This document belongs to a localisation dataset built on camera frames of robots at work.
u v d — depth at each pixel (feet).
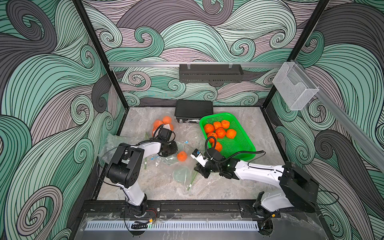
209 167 2.30
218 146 3.03
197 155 2.37
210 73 3.18
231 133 3.20
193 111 3.66
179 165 2.89
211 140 3.19
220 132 3.19
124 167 1.54
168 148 2.66
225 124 3.38
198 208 2.45
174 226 2.29
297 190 1.37
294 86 2.49
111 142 3.13
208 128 3.21
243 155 3.00
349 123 1.90
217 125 3.39
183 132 3.42
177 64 3.06
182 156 2.87
